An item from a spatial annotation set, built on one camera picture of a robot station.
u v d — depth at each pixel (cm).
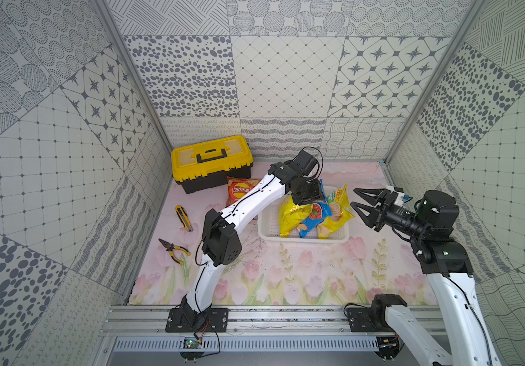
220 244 59
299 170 65
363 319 74
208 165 98
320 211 80
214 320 73
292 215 84
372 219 58
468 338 38
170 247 90
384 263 87
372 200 55
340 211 80
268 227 95
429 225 47
